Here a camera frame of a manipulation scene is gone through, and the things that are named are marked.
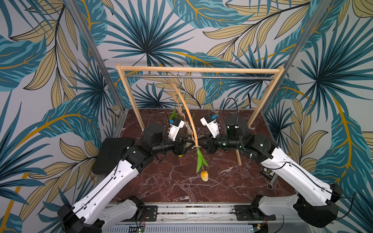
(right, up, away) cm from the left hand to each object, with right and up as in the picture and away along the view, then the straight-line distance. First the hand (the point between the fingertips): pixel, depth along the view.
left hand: (190, 144), depth 64 cm
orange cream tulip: (+5, -6, -2) cm, 8 cm away
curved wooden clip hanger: (-11, +38, +40) cm, 56 cm away
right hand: (+2, +2, -3) cm, 4 cm away
